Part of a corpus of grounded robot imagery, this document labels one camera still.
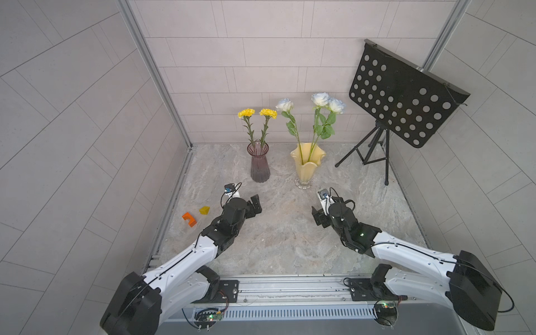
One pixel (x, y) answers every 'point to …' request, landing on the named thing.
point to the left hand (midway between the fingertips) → (254, 197)
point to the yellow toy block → (204, 210)
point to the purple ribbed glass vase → (259, 169)
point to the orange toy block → (192, 221)
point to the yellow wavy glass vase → (306, 172)
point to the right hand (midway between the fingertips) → (320, 203)
